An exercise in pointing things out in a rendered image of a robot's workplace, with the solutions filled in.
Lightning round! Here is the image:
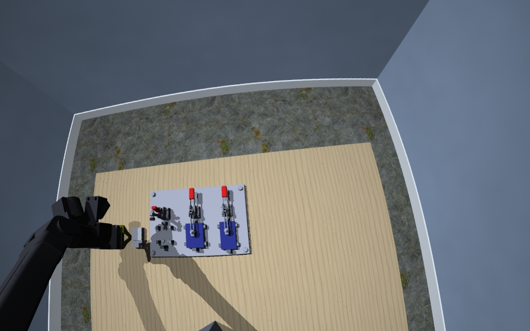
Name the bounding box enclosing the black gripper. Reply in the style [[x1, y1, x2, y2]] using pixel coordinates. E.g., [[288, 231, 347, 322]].
[[88, 225, 132, 249]]

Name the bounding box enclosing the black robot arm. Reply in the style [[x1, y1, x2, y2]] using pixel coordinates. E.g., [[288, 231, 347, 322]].
[[0, 196, 112, 331]]

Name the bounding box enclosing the blue rectangular block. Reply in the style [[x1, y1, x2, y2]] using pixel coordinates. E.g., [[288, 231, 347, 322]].
[[186, 223, 205, 248], [219, 221, 237, 249]]

